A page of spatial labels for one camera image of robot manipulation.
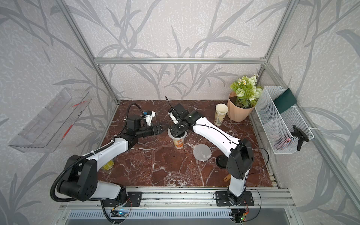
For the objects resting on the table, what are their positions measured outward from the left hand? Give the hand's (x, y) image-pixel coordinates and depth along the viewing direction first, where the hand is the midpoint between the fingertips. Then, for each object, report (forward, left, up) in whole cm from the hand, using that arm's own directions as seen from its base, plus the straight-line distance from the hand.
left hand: (165, 127), depth 82 cm
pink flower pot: (+16, -48, -6) cm, 51 cm away
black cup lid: (-14, -34, -16) cm, 41 cm away
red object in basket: (-17, -57, +12) cm, 61 cm away
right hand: (0, -6, +1) cm, 6 cm away
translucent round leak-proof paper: (-3, -2, -1) cm, 4 cm away
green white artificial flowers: (+19, -50, +12) cm, 55 cm away
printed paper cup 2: (+15, -36, -2) cm, 39 cm away
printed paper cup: (-6, -8, -7) cm, 12 cm away
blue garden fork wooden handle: (-24, -36, -15) cm, 46 cm away
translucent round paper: (-8, -23, -18) cm, 30 cm away
